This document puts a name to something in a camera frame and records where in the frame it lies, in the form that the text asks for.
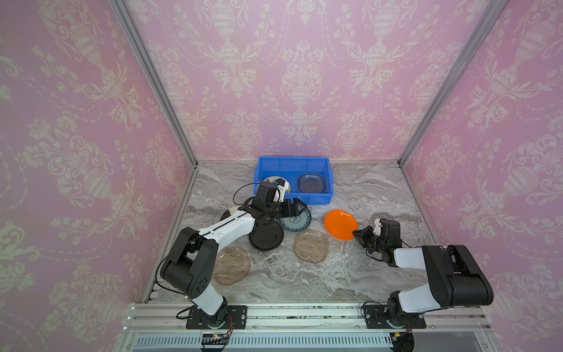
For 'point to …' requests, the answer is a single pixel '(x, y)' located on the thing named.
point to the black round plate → (267, 236)
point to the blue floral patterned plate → (297, 222)
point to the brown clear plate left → (232, 265)
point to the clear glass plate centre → (277, 270)
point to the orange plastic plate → (340, 224)
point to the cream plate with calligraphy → (273, 178)
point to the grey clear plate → (311, 183)
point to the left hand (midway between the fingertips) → (300, 209)
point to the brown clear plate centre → (311, 247)
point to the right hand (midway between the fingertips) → (353, 231)
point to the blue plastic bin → (292, 168)
